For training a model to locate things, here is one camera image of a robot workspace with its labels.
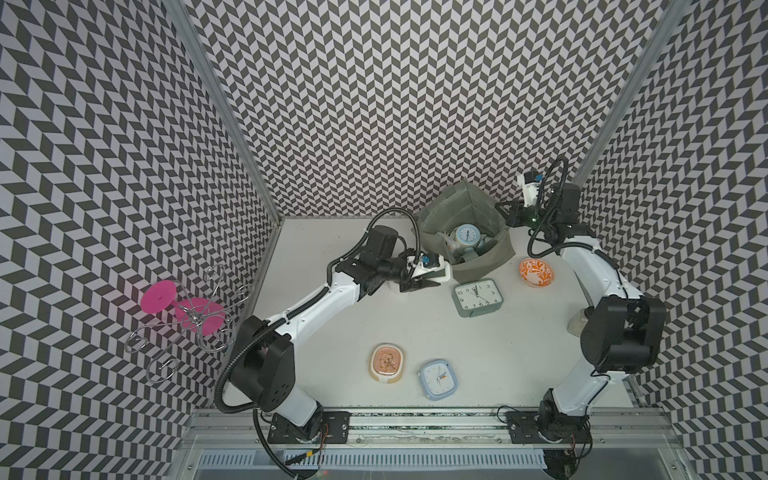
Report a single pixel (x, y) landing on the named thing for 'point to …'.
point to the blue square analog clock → (438, 379)
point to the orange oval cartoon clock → (386, 363)
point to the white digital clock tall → (417, 268)
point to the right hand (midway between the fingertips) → (498, 208)
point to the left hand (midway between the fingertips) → (433, 270)
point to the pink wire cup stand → (200, 316)
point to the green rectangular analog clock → (474, 298)
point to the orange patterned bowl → (537, 273)
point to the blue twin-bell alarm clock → (467, 235)
